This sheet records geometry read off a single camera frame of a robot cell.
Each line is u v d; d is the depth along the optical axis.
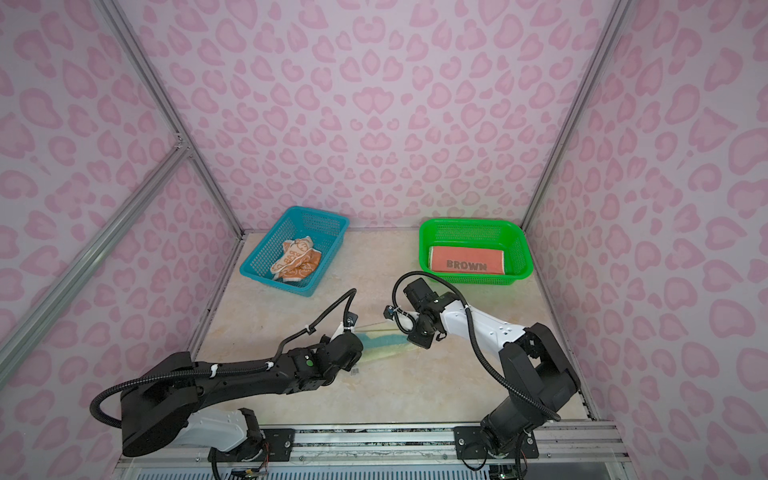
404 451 0.73
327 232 1.17
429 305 0.64
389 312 0.79
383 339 0.86
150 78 0.78
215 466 0.68
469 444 0.73
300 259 1.07
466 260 1.06
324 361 0.64
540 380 0.44
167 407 0.42
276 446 0.73
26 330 0.52
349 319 0.73
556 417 0.42
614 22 0.71
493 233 1.10
